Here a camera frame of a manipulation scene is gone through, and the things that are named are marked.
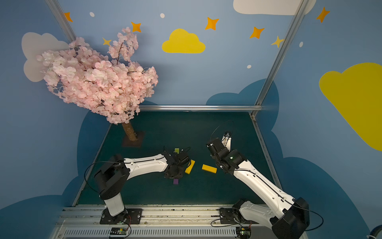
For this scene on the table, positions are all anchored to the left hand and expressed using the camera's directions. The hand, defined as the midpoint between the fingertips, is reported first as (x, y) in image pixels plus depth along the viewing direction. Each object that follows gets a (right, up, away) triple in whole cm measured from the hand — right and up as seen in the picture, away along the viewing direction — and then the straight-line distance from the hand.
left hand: (179, 174), depth 88 cm
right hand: (+25, +17, -9) cm, 32 cm away
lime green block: (-2, +13, +10) cm, 16 cm away
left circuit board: (-29, -23, -16) cm, 40 cm away
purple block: (-2, -3, -3) cm, 5 cm away
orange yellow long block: (+18, +2, +3) cm, 18 cm away
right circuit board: (+33, -25, -15) cm, 44 cm away
